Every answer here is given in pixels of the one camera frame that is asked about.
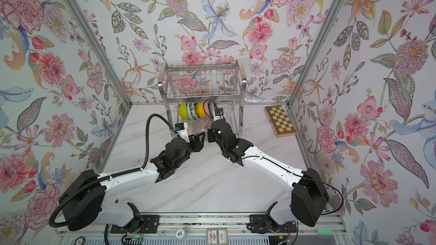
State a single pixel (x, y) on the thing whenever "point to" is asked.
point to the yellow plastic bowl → (200, 110)
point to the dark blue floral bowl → (211, 108)
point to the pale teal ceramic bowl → (188, 111)
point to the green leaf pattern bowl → (193, 106)
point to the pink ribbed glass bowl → (200, 125)
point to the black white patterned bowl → (206, 108)
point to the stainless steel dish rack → (221, 84)
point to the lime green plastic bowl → (183, 110)
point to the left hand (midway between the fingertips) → (205, 136)
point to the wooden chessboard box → (279, 121)
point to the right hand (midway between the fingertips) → (212, 124)
